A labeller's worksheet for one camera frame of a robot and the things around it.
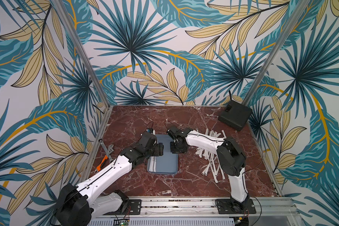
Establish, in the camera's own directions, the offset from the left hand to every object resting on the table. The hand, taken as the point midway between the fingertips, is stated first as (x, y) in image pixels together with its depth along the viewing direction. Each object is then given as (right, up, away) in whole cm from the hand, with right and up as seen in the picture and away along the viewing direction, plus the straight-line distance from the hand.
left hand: (157, 148), depth 81 cm
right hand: (+10, -4, +11) cm, 16 cm away
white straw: (-3, -11, +7) cm, 14 cm away
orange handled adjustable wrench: (-33, -4, +12) cm, 35 cm away
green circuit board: (-16, -36, -10) cm, 40 cm away
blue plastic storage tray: (+6, -11, +7) cm, 14 cm away
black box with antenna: (+57, +21, +29) cm, 68 cm away
